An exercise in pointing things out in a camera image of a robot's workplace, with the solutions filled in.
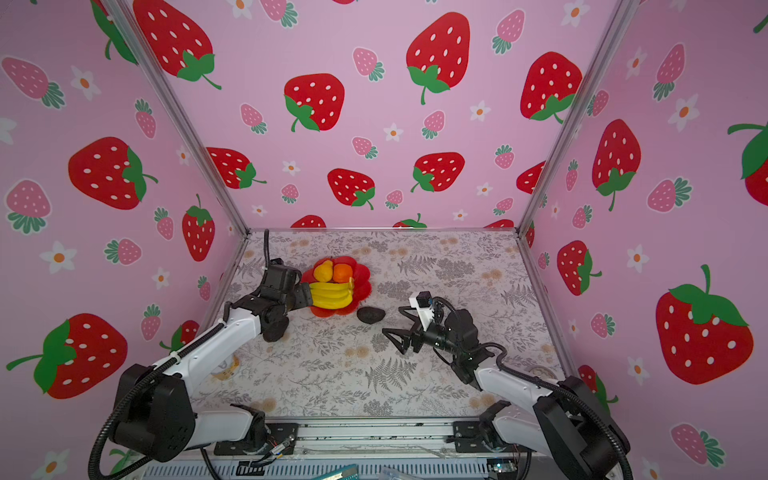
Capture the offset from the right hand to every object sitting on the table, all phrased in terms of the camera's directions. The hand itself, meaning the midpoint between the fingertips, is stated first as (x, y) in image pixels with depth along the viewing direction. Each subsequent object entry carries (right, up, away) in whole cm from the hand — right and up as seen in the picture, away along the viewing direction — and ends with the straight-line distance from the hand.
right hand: (392, 320), depth 76 cm
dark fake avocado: (-7, -2, +16) cm, 18 cm away
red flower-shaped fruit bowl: (-11, +8, +24) cm, 28 cm away
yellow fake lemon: (-24, +11, +24) cm, 36 cm away
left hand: (-29, +6, +11) cm, 32 cm away
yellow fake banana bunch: (-20, +4, +22) cm, 30 cm away
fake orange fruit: (-18, +11, +25) cm, 32 cm away
